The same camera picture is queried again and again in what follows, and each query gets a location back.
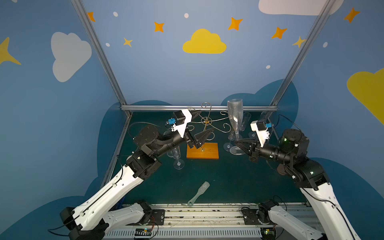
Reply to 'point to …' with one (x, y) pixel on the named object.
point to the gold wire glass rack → (208, 121)
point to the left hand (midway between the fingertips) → (205, 116)
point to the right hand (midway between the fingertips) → (239, 140)
